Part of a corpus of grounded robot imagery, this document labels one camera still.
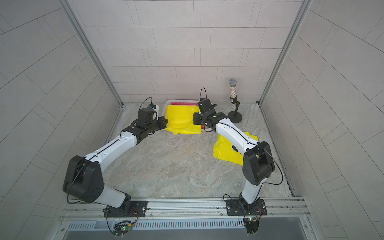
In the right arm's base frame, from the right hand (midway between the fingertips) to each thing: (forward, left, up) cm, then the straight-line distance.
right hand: (194, 117), depth 87 cm
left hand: (0, +14, 0) cm, 14 cm away
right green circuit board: (-51, -23, -17) cm, 59 cm away
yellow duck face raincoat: (-14, -16, -16) cm, 27 cm away
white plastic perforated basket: (+20, +19, -6) cm, 28 cm away
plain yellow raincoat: (-1, +8, 0) cm, 8 cm away
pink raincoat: (-12, -4, +6) cm, 14 cm away
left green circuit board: (-49, +35, -16) cm, 63 cm away
